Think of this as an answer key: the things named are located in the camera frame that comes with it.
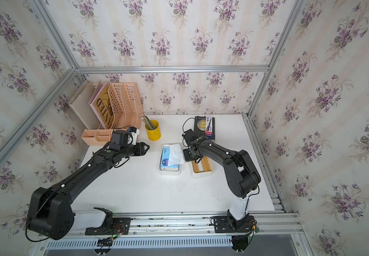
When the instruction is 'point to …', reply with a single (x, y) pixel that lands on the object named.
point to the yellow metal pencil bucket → (154, 135)
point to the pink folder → (100, 88)
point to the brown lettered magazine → (104, 108)
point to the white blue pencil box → (208, 127)
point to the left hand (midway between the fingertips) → (147, 147)
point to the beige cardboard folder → (80, 103)
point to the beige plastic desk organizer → (127, 109)
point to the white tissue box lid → (203, 168)
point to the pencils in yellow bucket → (147, 121)
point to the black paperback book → (205, 126)
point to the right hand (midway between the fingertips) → (190, 157)
